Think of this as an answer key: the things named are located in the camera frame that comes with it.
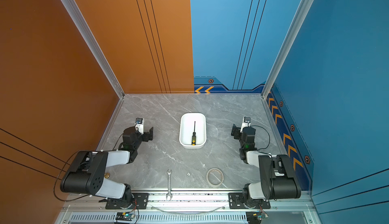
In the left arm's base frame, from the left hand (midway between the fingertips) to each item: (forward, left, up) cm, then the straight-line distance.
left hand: (145, 125), depth 93 cm
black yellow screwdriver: (-5, -30, -5) cm, 31 cm away
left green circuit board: (-45, +1, -9) cm, 46 cm away
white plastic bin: (+3, -26, -6) cm, 27 cm away
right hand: (0, -59, +1) cm, 59 cm away
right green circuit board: (-45, -60, -7) cm, 75 cm away
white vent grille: (-46, -17, -8) cm, 49 cm away
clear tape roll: (-28, -43, -7) cm, 51 cm away
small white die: (-27, -28, -6) cm, 39 cm away
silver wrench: (-36, -19, -9) cm, 42 cm away
